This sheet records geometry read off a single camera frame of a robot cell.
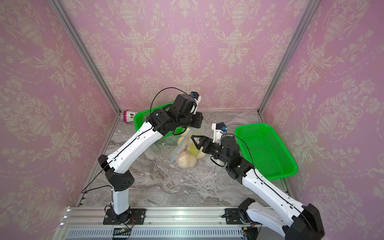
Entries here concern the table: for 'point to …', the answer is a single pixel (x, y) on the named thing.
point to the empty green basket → (264, 152)
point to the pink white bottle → (128, 116)
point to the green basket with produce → (141, 116)
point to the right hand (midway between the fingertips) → (189, 144)
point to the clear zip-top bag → (181, 149)
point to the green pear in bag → (193, 149)
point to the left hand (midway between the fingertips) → (203, 118)
